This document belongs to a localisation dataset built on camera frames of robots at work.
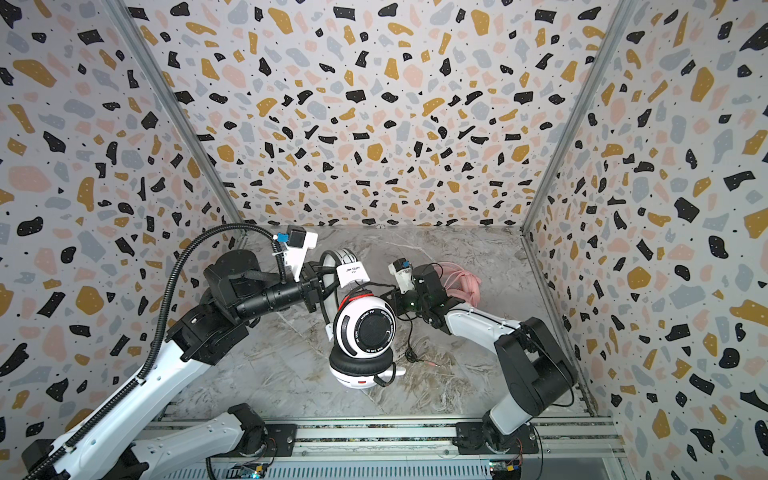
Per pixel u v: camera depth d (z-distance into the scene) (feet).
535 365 1.55
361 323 1.40
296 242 1.61
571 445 2.45
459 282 3.19
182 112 2.86
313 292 1.64
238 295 1.48
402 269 2.60
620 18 2.35
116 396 1.28
